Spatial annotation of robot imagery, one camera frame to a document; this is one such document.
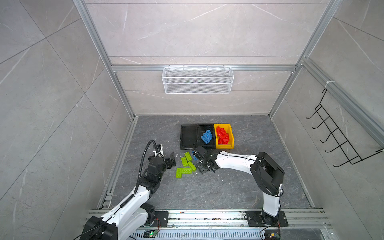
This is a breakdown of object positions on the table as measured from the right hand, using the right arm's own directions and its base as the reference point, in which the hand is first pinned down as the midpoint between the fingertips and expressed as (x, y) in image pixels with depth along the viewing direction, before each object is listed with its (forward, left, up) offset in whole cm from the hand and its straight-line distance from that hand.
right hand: (203, 164), depth 92 cm
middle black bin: (+31, -1, -2) cm, 31 cm away
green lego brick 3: (-5, +16, 0) cm, 16 cm away
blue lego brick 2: (+18, -3, +3) cm, 19 cm away
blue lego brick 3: (+23, -5, +3) cm, 23 cm away
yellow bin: (+25, -18, +5) cm, 32 cm away
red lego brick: (+19, -15, +3) cm, 24 cm away
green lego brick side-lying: (-2, +7, +2) cm, 8 cm away
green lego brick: (+5, +10, +2) cm, 11 cm away
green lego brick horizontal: (-4, +11, 0) cm, 11 cm away
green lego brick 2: (+2, +12, +1) cm, 12 cm away
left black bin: (+21, +9, -1) cm, 23 cm away
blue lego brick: (-5, +5, +19) cm, 20 cm away
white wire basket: (+48, +2, +30) cm, 56 cm away
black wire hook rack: (-7, -59, +32) cm, 68 cm away
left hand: (+3, +22, +13) cm, 26 cm away
